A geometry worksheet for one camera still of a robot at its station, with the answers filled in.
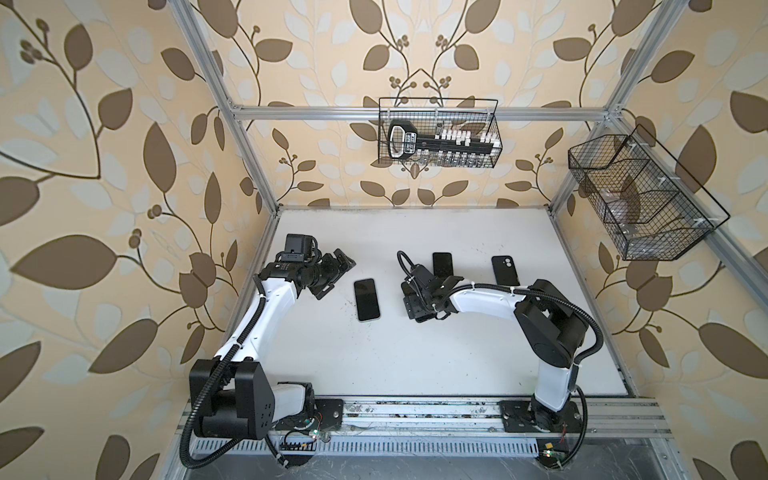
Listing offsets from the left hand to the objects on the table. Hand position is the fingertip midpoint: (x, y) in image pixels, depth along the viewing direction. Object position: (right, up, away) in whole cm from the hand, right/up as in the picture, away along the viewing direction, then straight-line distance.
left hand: (347, 268), depth 82 cm
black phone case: (+52, -3, +21) cm, 56 cm away
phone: (+4, -11, +12) cm, 17 cm away
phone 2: (+30, -1, +20) cm, 36 cm away
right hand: (+21, -13, +11) cm, 27 cm away
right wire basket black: (+77, +16, -9) cm, 79 cm away
